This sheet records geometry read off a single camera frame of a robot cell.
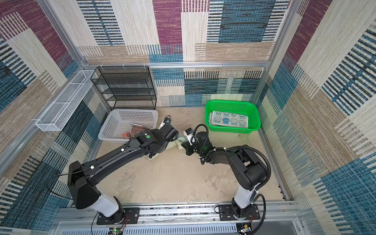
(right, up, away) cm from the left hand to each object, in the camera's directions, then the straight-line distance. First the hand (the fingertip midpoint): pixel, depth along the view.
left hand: (159, 134), depth 78 cm
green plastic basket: (+56, +18, +33) cm, 67 cm away
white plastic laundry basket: (-34, +4, +30) cm, 46 cm away
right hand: (+12, -8, +13) cm, 19 cm away
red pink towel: (-22, +1, +24) cm, 33 cm away
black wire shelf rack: (-31, +32, +32) cm, 55 cm away
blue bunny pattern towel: (+44, +9, +30) cm, 54 cm away
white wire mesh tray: (-48, +11, -6) cm, 50 cm away
